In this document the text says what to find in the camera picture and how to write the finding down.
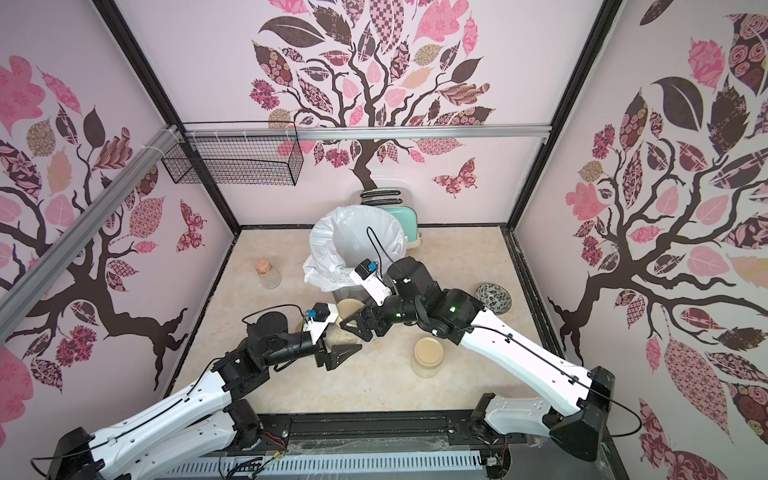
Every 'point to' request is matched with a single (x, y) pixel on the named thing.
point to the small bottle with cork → (270, 277)
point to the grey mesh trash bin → (355, 292)
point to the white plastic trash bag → (346, 236)
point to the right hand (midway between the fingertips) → (353, 312)
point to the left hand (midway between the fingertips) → (355, 336)
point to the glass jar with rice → (336, 335)
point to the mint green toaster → (398, 201)
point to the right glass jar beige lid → (428, 351)
